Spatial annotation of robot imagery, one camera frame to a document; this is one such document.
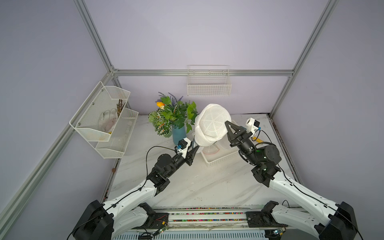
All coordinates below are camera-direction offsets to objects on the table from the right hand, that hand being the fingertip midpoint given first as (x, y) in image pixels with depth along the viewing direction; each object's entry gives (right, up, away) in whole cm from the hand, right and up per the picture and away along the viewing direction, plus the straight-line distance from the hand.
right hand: (223, 125), depth 59 cm
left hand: (-12, -9, +14) cm, 20 cm away
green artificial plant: (-24, +7, +17) cm, 30 cm away
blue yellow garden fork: (+32, -9, +44) cm, 55 cm away
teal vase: (-22, -5, +34) cm, 41 cm away
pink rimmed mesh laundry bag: (-1, -15, +39) cm, 42 cm away
